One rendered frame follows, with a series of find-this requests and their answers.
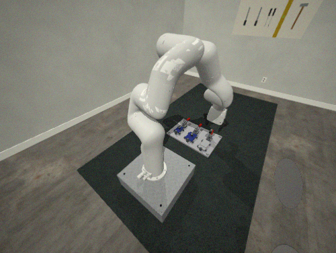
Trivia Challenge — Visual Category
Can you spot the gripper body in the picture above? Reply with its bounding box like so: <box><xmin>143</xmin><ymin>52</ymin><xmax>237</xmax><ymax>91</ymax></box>
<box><xmin>207</xmin><ymin>106</ymin><xmax>226</xmax><ymax>125</ymax></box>

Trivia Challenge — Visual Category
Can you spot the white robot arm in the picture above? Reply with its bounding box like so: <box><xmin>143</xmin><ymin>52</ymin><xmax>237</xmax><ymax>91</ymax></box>
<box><xmin>128</xmin><ymin>33</ymin><xmax>233</xmax><ymax>181</ymax></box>

